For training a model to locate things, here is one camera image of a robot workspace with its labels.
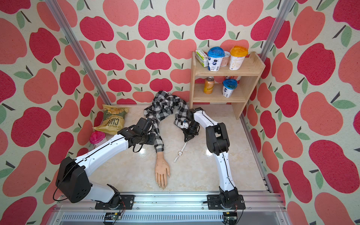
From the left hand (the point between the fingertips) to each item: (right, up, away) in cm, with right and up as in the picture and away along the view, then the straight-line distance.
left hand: (153, 140), depth 84 cm
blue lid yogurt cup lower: (+49, +35, +6) cm, 61 cm away
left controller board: (-19, -37, -13) cm, 44 cm away
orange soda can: (+36, +37, +8) cm, 52 cm away
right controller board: (+43, -39, -13) cm, 59 cm away
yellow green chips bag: (-32, +12, +17) cm, 39 cm away
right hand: (+21, -4, +13) cm, 25 cm away
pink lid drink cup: (-38, +1, +5) cm, 38 cm away
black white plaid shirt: (+3, +24, +26) cm, 35 cm away
